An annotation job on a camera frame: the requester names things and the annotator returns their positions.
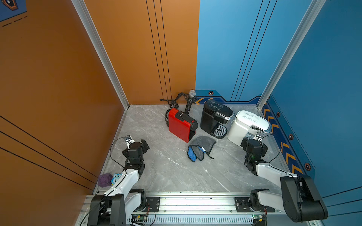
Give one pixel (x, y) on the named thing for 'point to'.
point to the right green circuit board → (259, 217)
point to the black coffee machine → (214, 117)
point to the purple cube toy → (105, 180)
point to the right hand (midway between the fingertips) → (254, 140)
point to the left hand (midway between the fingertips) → (136, 141)
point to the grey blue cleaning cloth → (200, 146)
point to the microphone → (190, 99)
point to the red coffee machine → (181, 125)
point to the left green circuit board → (142, 217)
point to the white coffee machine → (240, 125)
